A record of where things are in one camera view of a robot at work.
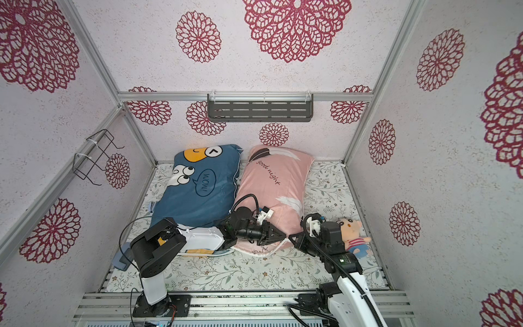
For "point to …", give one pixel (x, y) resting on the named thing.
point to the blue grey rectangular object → (121, 259)
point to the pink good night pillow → (274, 181)
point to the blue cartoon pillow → (202, 187)
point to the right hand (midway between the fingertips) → (288, 236)
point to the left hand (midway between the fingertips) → (286, 238)
